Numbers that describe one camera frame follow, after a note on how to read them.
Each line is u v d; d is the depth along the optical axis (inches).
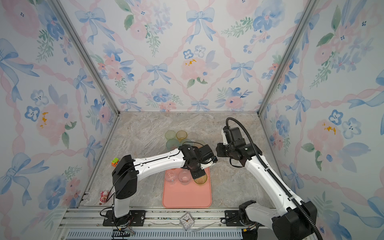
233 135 22.7
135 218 28.9
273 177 17.5
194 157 22.7
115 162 35.7
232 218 28.5
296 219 14.7
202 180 32.9
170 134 40.9
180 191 32.2
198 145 26.9
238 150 21.2
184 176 34.0
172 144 37.4
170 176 33.5
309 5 27.0
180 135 41.6
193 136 41.9
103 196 30.8
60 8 27.5
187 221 28.2
